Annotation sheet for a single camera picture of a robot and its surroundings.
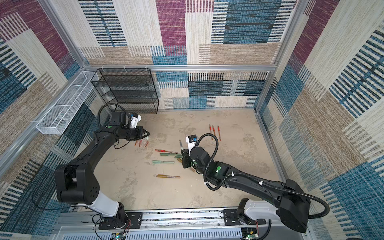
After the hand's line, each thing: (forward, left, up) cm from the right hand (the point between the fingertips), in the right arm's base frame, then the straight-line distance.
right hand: (183, 153), depth 76 cm
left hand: (+15, +20, -1) cm, 25 cm away
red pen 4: (+12, +15, -19) cm, 27 cm away
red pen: (+29, -17, -18) cm, 38 cm away
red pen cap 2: (+19, +26, -18) cm, 37 cm away
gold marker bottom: (-5, +10, -17) cm, 20 cm away
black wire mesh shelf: (+52, +41, 0) cm, 66 cm away
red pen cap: (+19, +31, -18) cm, 40 cm away
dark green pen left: (+10, +10, -18) cm, 23 cm away
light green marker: (+4, +16, -18) cm, 24 cm away
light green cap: (+12, +20, -2) cm, 24 cm away
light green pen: (+4, +1, +3) cm, 5 cm away
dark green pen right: (+8, +5, -19) cm, 21 cm away
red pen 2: (+28, -20, -19) cm, 39 cm away
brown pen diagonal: (-10, -4, +4) cm, 11 cm away
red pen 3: (+29, -23, -19) cm, 41 cm away
